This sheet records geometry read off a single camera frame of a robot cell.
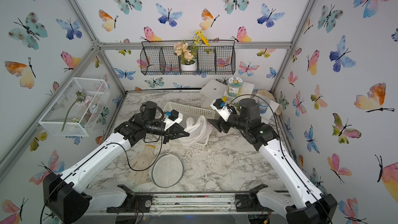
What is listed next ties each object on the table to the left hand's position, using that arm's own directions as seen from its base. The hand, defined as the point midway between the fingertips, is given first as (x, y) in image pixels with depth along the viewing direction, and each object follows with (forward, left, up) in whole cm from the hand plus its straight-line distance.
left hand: (188, 131), depth 67 cm
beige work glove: (-5, +28, -29) cm, 41 cm away
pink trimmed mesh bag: (+1, -5, -3) cm, 6 cm away
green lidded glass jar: (+25, -23, +1) cm, 34 cm away
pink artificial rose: (+18, +52, +3) cm, 55 cm away
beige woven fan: (+47, -55, -27) cm, 77 cm away
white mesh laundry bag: (-9, +12, -23) cm, 27 cm away
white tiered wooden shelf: (+38, -12, -13) cm, 42 cm away
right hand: (+8, -12, +4) cm, 15 cm away
